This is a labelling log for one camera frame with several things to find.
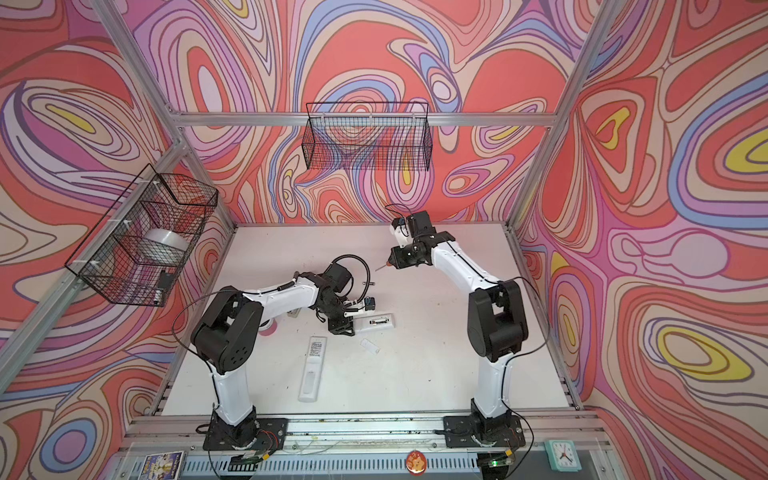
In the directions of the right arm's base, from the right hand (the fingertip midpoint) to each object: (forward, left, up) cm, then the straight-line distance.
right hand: (396, 264), depth 93 cm
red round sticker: (-51, -2, -11) cm, 52 cm away
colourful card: (-50, +57, -9) cm, 76 cm away
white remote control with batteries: (-15, +8, -9) cm, 19 cm away
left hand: (-13, +14, -11) cm, 23 cm away
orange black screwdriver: (-1, +2, +1) cm, 3 cm away
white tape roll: (-9, +57, +22) cm, 61 cm away
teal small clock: (-50, -37, -10) cm, 63 cm away
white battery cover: (-21, +10, -11) cm, 26 cm away
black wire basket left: (-10, +61, +23) cm, 66 cm away
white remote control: (-29, +25, -10) cm, 39 cm away
